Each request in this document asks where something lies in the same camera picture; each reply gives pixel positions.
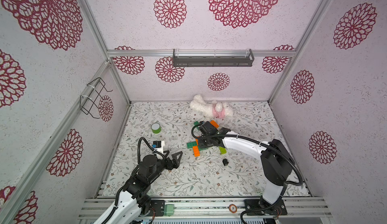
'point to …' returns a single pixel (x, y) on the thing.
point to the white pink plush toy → (216, 109)
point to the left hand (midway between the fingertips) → (175, 153)
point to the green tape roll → (155, 127)
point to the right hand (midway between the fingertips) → (198, 141)
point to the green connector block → (169, 210)
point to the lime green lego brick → (223, 151)
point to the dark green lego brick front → (190, 145)
